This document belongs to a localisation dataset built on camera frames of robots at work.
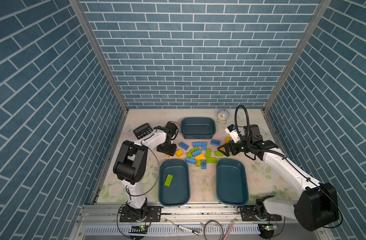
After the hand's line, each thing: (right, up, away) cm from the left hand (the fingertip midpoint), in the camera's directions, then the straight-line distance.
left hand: (168, 151), depth 94 cm
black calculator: (-20, +13, +10) cm, 26 cm away
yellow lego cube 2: (+7, -1, 0) cm, 7 cm away
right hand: (+32, +7, -12) cm, 35 cm away
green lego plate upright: (+26, -1, +2) cm, 26 cm away
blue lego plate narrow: (+23, +3, +5) cm, 24 cm away
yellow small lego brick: (+20, -3, 0) cm, 20 cm away
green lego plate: (+1, -14, -9) cm, 17 cm away
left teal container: (+7, -20, -15) cm, 26 cm away
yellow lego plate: (+30, +5, -20) cm, 37 cm away
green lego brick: (+17, +1, +3) cm, 17 cm away
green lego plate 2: (+27, -5, -1) cm, 28 cm away
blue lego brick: (+9, +3, +5) cm, 11 cm away
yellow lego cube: (0, -2, -2) cm, 3 cm away
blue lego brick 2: (+14, -5, -3) cm, 15 cm away
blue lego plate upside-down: (+31, +5, +5) cm, 32 cm away
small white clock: (+38, +24, +14) cm, 47 cm away
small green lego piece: (+13, -2, 0) cm, 13 cm away
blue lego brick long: (+19, +4, +3) cm, 20 cm away
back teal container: (+20, +14, +18) cm, 30 cm away
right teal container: (+37, -15, -11) cm, 42 cm away
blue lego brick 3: (+18, -1, 0) cm, 18 cm away
